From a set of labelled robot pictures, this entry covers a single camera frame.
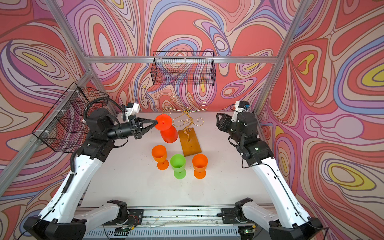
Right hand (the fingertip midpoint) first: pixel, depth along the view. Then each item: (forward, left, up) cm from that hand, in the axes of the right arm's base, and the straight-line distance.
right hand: (220, 119), depth 68 cm
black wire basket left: (+1, +76, -4) cm, 76 cm away
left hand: (-8, +27, +7) cm, 29 cm away
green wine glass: (-8, +22, -25) cm, 34 cm away
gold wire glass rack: (+11, +16, -31) cm, 37 cm away
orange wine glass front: (-4, +32, -23) cm, 40 cm away
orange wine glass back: (-10, +10, -23) cm, 27 cm away
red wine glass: (-4, +24, -4) cm, 25 cm away
